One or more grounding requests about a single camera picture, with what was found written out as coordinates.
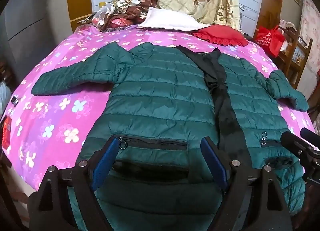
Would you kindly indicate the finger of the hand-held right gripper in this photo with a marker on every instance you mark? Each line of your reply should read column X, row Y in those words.
column 291, row 142
column 309, row 137

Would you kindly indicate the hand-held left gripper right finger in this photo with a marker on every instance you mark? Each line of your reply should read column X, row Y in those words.
column 215, row 163

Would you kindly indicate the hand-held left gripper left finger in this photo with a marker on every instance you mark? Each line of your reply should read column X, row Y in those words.
column 106, row 161

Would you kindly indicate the dark green puffer jacket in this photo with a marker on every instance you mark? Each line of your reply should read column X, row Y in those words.
column 162, row 96

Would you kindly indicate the pink floral bedsheet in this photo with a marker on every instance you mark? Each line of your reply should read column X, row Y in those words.
column 62, row 121

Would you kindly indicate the wooden chair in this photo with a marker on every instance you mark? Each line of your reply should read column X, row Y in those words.
column 297, row 53

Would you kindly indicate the red flat packet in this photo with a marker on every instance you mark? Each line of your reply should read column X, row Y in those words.
column 7, row 133

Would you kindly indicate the red shopping bag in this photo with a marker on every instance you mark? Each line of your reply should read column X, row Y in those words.
column 268, row 40

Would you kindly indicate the small black device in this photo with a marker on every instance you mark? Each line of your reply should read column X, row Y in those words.
column 15, row 101

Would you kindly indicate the white plastic bag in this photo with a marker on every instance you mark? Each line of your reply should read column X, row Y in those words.
column 4, row 97

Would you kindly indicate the red ruffled cushion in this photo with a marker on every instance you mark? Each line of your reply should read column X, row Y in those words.
column 222, row 34

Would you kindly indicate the shiny red package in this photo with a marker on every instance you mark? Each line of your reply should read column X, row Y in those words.
column 120, row 22

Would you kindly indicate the clear plastic bag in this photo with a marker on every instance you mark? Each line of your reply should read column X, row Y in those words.
column 101, row 14

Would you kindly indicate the white pillow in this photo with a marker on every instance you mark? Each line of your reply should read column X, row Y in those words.
column 170, row 22

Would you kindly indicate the grey refrigerator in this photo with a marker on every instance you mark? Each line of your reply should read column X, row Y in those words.
column 32, row 20

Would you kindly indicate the brown floral blanket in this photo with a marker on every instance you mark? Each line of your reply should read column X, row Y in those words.
column 130, row 3

